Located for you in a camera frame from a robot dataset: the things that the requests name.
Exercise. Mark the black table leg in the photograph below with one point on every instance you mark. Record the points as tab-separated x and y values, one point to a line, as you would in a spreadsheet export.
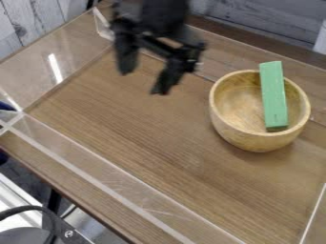
54	202

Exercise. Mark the clear acrylic corner bracket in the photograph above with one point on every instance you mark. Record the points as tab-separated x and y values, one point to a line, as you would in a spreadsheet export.
103	26

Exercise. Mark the green wooden block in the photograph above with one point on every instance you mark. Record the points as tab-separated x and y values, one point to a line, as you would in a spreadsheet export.
273	90

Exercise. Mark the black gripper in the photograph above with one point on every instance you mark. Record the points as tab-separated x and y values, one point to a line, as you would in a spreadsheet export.
152	25

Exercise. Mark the black metal clamp plate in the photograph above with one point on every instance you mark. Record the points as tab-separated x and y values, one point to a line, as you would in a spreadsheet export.
62	232

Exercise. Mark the blue object at edge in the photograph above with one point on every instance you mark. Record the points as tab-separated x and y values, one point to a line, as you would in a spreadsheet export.
5	107

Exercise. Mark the light wooden bowl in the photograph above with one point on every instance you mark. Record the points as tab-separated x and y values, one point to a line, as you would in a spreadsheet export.
237	112

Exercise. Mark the clear acrylic tray wall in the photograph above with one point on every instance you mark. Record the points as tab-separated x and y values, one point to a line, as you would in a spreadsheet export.
138	158

